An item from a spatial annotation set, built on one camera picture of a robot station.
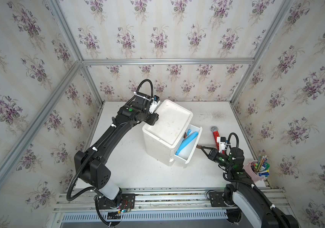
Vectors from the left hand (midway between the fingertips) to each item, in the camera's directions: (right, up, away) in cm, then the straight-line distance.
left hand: (153, 116), depth 80 cm
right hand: (+30, -19, 0) cm, 35 cm away
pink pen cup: (+52, -31, -8) cm, 61 cm away
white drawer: (+19, -22, +2) cm, 29 cm away
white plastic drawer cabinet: (+11, -11, -8) cm, 18 cm away
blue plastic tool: (+20, -15, +4) cm, 26 cm away
